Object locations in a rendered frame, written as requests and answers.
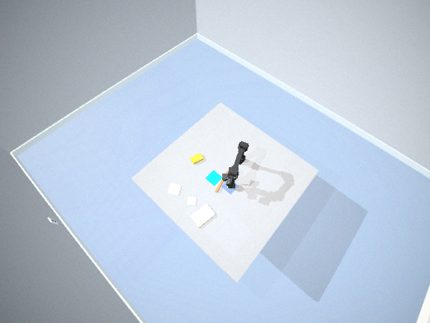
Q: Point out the yellow rectangular block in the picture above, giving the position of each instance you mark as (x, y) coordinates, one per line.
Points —
(196, 158)

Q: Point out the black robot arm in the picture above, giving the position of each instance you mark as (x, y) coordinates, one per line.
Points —
(234, 170)

